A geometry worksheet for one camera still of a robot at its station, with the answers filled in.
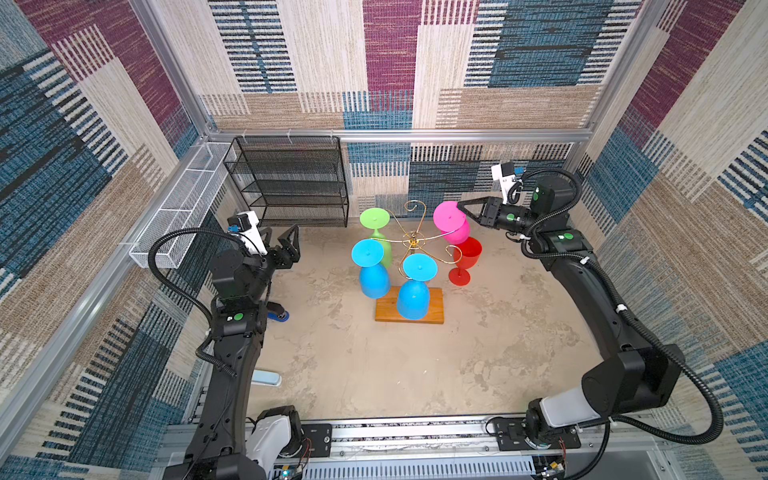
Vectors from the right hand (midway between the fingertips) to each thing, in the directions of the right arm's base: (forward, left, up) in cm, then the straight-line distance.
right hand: (462, 210), depth 71 cm
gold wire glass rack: (-4, +11, -5) cm, 13 cm away
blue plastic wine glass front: (-16, +12, -11) cm, 23 cm away
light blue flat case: (-27, +51, -34) cm, 67 cm away
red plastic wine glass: (+6, -7, -24) cm, 25 cm away
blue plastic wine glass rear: (-10, +21, -13) cm, 26 cm away
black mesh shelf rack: (+37, +51, -19) cm, 66 cm away
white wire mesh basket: (+22, +83, -17) cm, 88 cm away
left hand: (-4, +41, -1) cm, 42 cm away
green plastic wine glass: (+1, +20, -4) cm, 21 cm away
